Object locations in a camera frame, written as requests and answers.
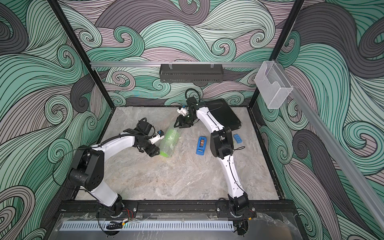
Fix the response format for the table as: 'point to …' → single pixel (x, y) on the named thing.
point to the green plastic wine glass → (169, 140)
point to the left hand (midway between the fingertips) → (154, 146)
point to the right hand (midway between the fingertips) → (176, 127)
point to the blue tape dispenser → (201, 145)
